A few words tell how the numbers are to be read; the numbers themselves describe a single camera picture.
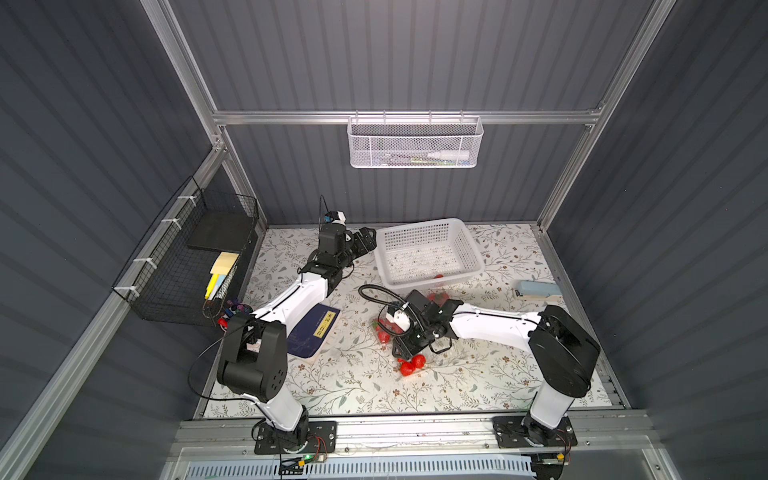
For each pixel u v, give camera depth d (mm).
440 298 967
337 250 693
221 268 722
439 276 1009
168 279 693
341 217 806
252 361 460
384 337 867
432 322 657
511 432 723
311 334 901
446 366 851
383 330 755
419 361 827
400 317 799
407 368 819
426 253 1119
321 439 724
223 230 801
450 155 886
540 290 963
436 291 1011
